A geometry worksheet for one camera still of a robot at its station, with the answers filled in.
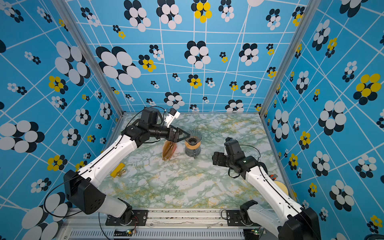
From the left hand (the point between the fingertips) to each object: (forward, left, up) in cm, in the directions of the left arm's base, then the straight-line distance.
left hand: (185, 133), depth 72 cm
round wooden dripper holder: (+5, -3, -20) cm, 20 cm away
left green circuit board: (-37, +28, -30) cm, 55 cm away
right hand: (-4, -18, -17) cm, 25 cm away
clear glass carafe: (+3, -3, -24) cm, 24 cm away
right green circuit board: (-37, -32, -29) cm, 57 cm away
